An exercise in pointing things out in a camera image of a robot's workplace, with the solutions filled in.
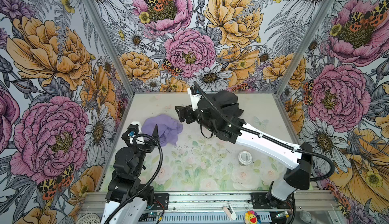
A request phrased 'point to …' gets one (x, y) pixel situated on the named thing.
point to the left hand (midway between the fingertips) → (146, 129)
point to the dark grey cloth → (227, 101)
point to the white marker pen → (230, 212)
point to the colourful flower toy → (252, 217)
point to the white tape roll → (245, 157)
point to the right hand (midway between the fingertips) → (184, 109)
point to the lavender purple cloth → (168, 128)
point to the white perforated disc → (88, 218)
